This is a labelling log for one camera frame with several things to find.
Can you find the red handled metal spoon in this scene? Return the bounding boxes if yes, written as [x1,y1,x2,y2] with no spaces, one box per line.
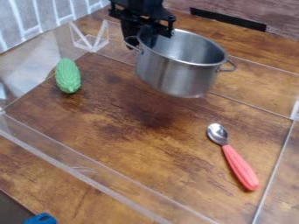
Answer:
[207,123,260,191]

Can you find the blue object at corner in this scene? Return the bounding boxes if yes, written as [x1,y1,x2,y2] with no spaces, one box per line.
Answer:
[23,213,57,224]

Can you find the green bumpy toy vegetable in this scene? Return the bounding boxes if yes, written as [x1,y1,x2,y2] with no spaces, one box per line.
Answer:
[55,58,81,94]

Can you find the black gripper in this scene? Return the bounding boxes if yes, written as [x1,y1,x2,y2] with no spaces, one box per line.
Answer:
[108,0,176,48]

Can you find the clear acrylic enclosure walls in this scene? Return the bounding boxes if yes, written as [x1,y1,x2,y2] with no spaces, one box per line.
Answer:
[0,18,299,224]

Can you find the black strip on table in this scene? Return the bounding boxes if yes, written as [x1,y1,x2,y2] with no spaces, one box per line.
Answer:
[189,7,267,32]

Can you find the silver metal pot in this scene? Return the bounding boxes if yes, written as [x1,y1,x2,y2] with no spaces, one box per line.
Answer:
[132,29,237,98]

